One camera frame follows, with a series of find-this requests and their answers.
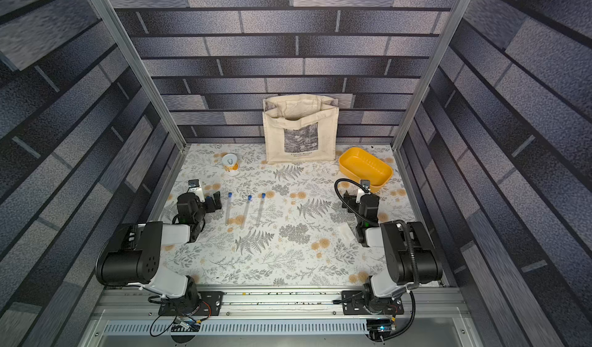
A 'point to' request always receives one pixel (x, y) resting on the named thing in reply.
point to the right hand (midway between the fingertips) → (359, 190)
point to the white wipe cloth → (345, 232)
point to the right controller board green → (379, 329)
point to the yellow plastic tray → (362, 165)
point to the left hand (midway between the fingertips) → (208, 191)
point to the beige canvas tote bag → (301, 128)
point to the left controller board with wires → (188, 325)
